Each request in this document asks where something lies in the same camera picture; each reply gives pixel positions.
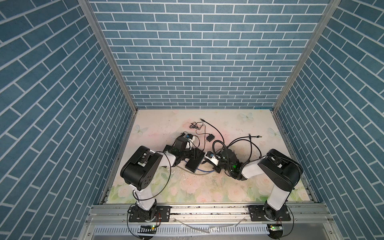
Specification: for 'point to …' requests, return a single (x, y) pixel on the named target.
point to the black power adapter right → (210, 137)
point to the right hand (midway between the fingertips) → (207, 158)
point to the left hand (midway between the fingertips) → (198, 151)
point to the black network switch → (194, 162)
